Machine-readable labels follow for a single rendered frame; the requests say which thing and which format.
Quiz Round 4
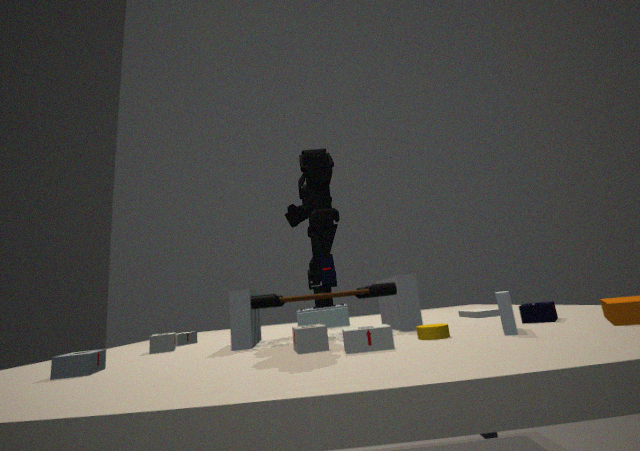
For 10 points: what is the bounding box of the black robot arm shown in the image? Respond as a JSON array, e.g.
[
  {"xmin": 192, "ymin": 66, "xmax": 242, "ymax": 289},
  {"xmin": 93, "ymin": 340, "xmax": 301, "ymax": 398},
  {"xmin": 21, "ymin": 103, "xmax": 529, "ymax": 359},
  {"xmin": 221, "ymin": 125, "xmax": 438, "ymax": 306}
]
[{"xmin": 285, "ymin": 148, "xmax": 337, "ymax": 309}]

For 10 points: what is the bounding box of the grey flat bar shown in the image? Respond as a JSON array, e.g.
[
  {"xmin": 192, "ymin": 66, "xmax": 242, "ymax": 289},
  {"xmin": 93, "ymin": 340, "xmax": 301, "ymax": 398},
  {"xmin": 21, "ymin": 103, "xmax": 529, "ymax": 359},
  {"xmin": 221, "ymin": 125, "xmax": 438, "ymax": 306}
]
[{"xmin": 495, "ymin": 291, "xmax": 518, "ymax": 335}]

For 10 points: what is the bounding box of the yellow short cylinder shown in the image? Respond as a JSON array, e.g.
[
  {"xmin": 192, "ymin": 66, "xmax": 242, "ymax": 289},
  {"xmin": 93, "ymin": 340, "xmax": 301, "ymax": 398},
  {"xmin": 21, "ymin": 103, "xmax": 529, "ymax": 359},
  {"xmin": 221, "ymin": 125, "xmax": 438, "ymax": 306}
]
[{"xmin": 416, "ymin": 324, "xmax": 450, "ymax": 340}]

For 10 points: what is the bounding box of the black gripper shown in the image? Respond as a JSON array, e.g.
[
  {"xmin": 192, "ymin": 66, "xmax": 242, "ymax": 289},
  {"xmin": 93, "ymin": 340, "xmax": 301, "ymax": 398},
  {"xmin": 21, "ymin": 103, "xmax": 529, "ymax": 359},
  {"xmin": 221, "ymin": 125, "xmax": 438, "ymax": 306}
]
[{"xmin": 307, "ymin": 193, "xmax": 340, "ymax": 258}]

